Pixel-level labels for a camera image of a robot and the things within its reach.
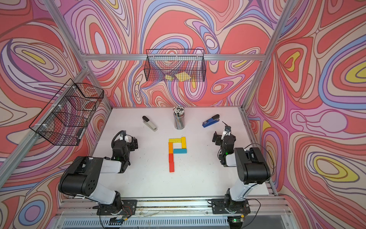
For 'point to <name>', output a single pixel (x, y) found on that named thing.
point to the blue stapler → (214, 119)
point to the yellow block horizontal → (173, 140)
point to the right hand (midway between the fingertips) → (222, 135)
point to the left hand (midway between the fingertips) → (128, 138)
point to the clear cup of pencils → (179, 117)
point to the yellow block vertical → (183, 140)
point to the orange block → (170, 147)
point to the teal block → (180, 150)
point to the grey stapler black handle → (146, 121)
